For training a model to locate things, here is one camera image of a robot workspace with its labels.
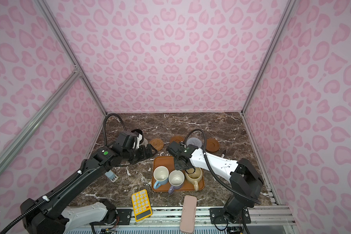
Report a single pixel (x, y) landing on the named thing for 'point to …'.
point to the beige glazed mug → (194, 178)
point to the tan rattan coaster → (157, 144)
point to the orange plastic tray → (168, 162)
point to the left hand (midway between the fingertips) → (153, 153)
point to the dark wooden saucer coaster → (177, 139)
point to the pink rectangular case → (188, 216)
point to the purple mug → (176, 179)
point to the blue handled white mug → (161, 174)
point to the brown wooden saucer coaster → (212, 145)
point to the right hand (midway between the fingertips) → (181, 166)
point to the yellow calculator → (141, 204)
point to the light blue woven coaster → (195, 141)
